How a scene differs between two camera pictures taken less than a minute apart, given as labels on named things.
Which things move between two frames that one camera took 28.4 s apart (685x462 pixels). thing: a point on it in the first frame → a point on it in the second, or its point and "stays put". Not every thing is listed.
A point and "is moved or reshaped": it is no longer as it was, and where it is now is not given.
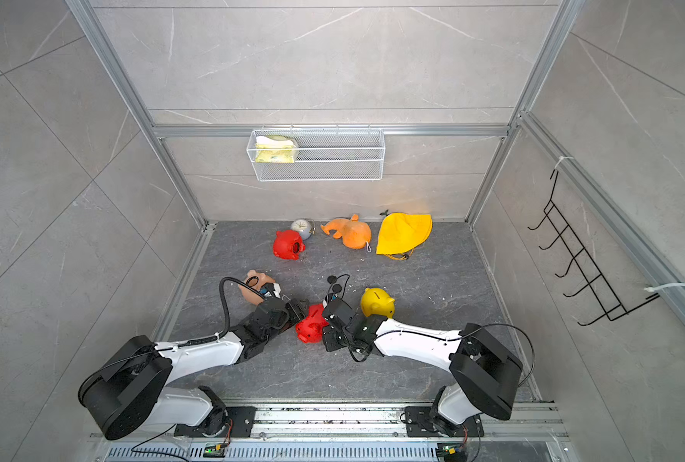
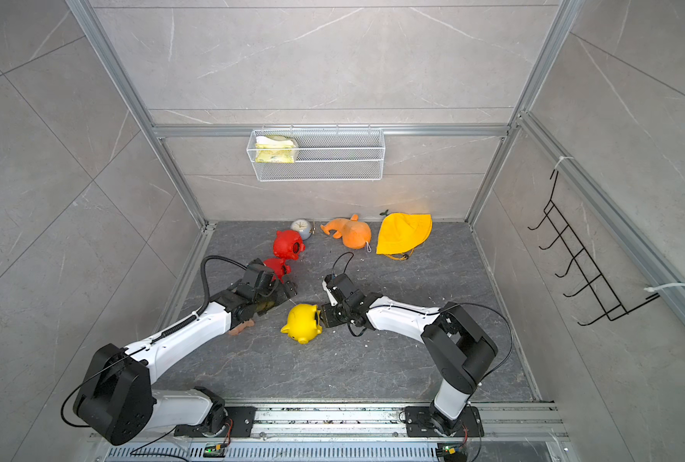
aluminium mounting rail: [515, 433] stays put
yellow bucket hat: [399, 234] stays put
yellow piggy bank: [377, 301] is moved or reshaped
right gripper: [329, 342] → [328, 318]
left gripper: [295, 310] → [283, 295]
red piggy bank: [311, 328] → [279, 267]
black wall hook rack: [596, 285] stays put
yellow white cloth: [274, 148] stays put
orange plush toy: [355, 234] stays put
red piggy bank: [288, 244] stays put
